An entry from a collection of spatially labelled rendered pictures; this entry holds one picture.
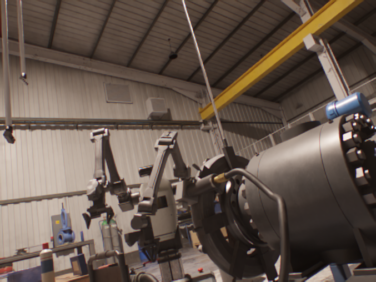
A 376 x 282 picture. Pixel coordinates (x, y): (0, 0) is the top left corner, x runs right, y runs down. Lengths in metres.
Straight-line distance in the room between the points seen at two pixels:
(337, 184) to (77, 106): 10.59
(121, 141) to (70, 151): 1.93
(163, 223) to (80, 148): 8.81
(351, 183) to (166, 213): 1.16
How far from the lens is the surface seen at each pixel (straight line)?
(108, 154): 1.87
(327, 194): 1.20
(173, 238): 1.89
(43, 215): 9.80
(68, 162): 10.30
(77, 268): 1.91
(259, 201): 1.37
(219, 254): 1.57
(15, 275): 2.50
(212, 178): 1.36
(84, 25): 11.40
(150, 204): 1.33
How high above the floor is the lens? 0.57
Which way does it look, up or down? 17 degrees up
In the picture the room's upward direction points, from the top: 15 degrees counter-clockwise
